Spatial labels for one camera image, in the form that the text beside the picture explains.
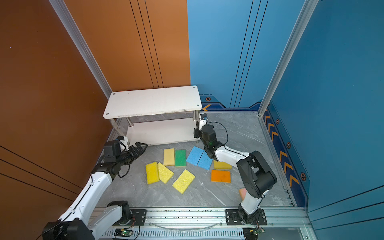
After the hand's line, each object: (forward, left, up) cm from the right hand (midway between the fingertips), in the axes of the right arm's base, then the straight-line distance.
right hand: (196, 122), depth 89 cm
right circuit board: (-52, -26, -21) cm, 62 cm away
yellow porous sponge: (-24, +19, -18) cm, 36 cm away
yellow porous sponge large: (-30, +8, -18) cm, 35 cm away
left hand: (-15, +30, -4) cm, 34 cm away
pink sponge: (-35, -25, -18) cm, 46 cm away
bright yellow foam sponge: (-25, +26, -17) cm, 40 cm away
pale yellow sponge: (-13, +18, -18) cm, 29 cm away
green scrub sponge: (-15, +10, -17) cm, 25 cm away
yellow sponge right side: (-18, -13, -20) cm, 30 cm away
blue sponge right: (-17, -5, -18) cm, 25 cm away
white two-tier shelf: (+23, +35, -18) cm, 46 cm away
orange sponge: (-26, -14, -19) cm, 35 cm away
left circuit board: (-52, +36, -21) cm, 66 cm away
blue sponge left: (-13, +2, -18) cm, 22 cm away
